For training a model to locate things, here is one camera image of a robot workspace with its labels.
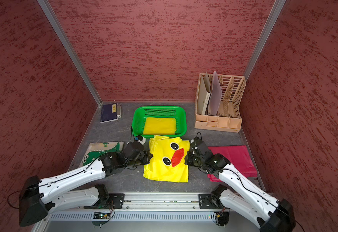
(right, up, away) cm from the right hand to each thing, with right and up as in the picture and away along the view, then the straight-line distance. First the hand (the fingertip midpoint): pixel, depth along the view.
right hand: (184, 161), depth 77 cm
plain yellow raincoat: (-16, +17, +26) cm, 35 cm away
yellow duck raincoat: (-10, -2, +1) cm, 10 cm away
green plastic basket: (-30, +28, +27) cm, 49 cm away
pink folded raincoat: (+34, 0, +10) cm, 36 cm away
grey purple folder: (+21, +38, +12) cm, 45 cm away
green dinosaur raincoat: (-55, +4, +11) cm, 56 cm away
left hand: (-18, +2, -1) cm, 18 cm away
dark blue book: (-59, +28, +36) cm, 74 cm away
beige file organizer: (+33, +24, +23) cm, 47 cm away
